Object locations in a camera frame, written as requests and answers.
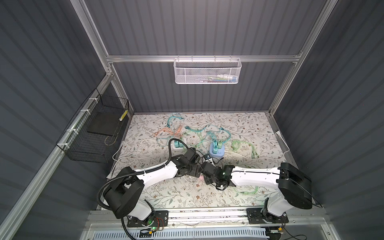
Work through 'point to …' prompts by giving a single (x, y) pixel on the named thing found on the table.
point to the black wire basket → (93, 135)
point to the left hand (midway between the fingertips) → (193, 168)
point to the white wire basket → (207, 71)
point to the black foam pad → (104, 123)
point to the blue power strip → (216, 150)
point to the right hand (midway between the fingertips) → (208, 175)
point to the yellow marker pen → (121, 118)
